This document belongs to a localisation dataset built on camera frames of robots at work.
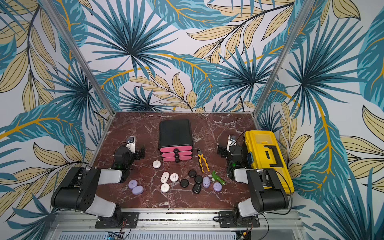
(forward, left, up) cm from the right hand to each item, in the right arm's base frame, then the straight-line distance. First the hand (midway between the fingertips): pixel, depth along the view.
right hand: (229, 143), depth 93 cm
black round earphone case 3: (-21, +28, -7) cm, 36 cm away
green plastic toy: (-19, +10, -7) cm, 22 cm away
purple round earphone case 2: (-24, +10, -8) cm, 27 cm away
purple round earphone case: (-21, +57, -7) cm, 61 cm away
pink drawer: (-8, +32, +7) cm, 34 cm away
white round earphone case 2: (-18, +34, -7) cm, 39 cm away
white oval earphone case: (-18, +39, -6) cm, 44 cm away
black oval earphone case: (-24, +21, -8) cm, 33 cm away
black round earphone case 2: (-19, +20, -8) cm, 29 cm away
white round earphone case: (-10, +45, -6) cm, 46 cm away
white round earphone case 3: (-24, +39, -6) cm, 46 cm away
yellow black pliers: (-5, +18, -7) cm, 20 cm away
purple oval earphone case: (-24, +54, -8) cm, 59 cm away
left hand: (+1, +58, -1) cm, 58 cm away
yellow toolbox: (-11, -15, +8) cm, 20 cm away
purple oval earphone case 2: (-21, +16, -6) cm, 27 cm away
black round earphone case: (-16, +24, -7) cm, 29 cm away
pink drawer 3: (-7, +35, -5) cm, 36 cm away
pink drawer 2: (-8, +35, +2) cm, 36 cm away
